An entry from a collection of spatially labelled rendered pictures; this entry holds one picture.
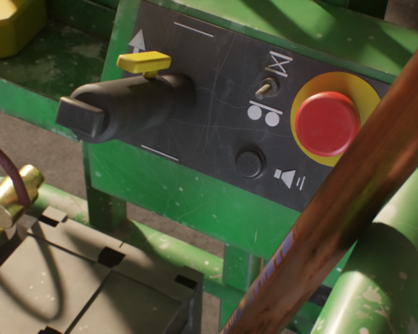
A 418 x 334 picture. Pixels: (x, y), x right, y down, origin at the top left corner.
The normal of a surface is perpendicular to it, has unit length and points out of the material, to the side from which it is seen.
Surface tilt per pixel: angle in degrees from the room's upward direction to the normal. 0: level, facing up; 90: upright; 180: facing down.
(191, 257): 9
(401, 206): 27
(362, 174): 87
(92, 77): 0
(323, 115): 58
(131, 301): 0
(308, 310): 90
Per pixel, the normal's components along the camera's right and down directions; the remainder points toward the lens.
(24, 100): -0.45, 0.64
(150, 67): 0.89, 0.35
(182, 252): -0.04, -0.58
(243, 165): -0.37, 0.17
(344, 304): -0.37, -0.77
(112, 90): 0.55, -0.76
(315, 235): -0.70, 0.43
